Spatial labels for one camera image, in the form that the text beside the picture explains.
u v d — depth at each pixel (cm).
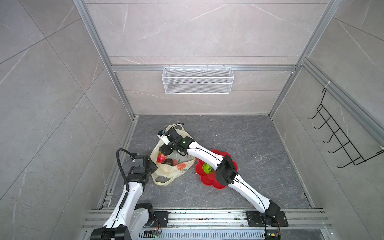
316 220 76
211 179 85
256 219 73
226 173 66
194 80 100
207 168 85
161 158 89
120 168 58
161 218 73
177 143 76
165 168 86
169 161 90
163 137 85
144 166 64
